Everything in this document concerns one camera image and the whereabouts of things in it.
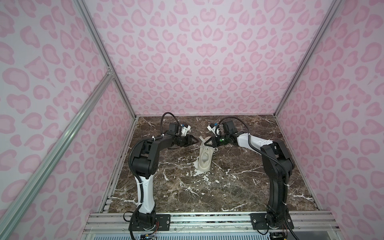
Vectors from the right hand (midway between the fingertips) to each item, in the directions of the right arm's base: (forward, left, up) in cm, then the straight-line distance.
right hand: (207, 142), depth 91 cm
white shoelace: (+1, +2, 0) cm, 3 cm away
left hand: (+4, +6, -4) cm, 8 cm away
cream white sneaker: (-7, +1, -5) cm, 9 cm away
